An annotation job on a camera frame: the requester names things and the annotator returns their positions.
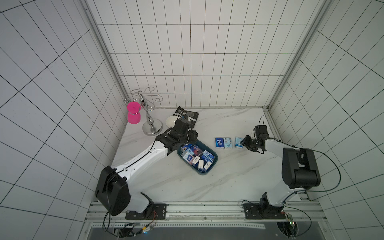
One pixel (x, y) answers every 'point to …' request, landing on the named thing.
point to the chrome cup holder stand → (152, 127)
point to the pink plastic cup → (134, 109)
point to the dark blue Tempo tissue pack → (219, 143)
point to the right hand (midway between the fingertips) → (237, 141)
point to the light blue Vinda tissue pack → (228, 143)
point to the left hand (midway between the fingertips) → (192, 137)
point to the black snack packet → (181, 113)
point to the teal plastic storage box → (198, 155)
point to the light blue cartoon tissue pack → (237, 144)
